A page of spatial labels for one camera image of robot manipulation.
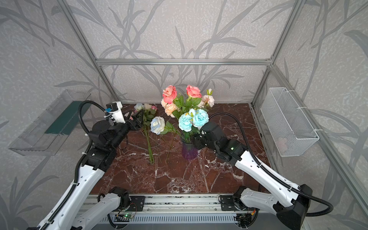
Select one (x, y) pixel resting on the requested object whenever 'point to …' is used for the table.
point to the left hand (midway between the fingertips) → (139, 106)
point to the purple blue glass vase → (189, 151)
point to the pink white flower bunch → (150, 121)
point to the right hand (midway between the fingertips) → (195, 129)
